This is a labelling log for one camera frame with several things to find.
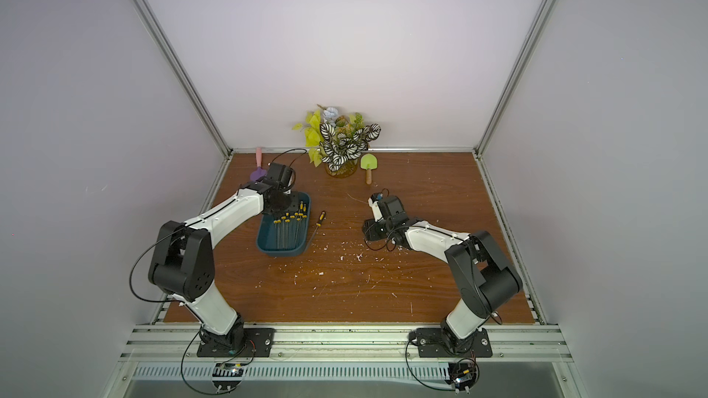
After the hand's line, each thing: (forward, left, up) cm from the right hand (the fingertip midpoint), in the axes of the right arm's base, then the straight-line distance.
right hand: (369, 221), depth 92 cm
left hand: (+5, +25, +3) cm, 26 cm away
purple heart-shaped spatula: (+26, +47, -4) cm, 54 cm away
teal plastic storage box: (-4, +29, -4) cm, 30 cm away
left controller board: (-43, +37, -8) cm, 58 cm away
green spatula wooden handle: (+31, +1, -4) cm, 31 cm away
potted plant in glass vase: (+17, +11, +21) cm, 29 cm away
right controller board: (-41, -25, -7) cm, 48 cm away
